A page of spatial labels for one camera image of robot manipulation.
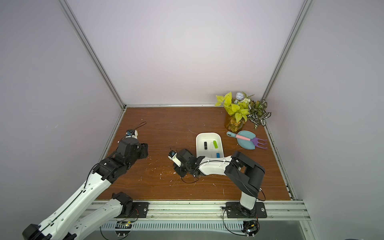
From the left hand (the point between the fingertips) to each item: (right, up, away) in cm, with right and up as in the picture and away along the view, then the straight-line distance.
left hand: (146, 144), depth 77 cm
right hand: (+15, -13, +10) cm, 22 cm away
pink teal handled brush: (+50, +3, +24) cm, 56 cm away
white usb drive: (+36, -5, +20) cm, 42 cm away
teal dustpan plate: (+59, -3, +21) cm, 63 cm away
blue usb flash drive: (+40, -10, +15) cm, 44 cm away
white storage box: (+35, -4, +21) cm, 41 cm away
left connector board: (-10, -41, -5) cm, 42 cm away
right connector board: (+53, -39, -7) cm, 66 cm away
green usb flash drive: (+39, -4, +21) cm, 45 cm away
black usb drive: (+33, -4, +20) cm, 39 cm away
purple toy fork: (+67, -3, +21) cm, 70 cm away
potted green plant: (+53, +19, +8) cm, 57 cm away
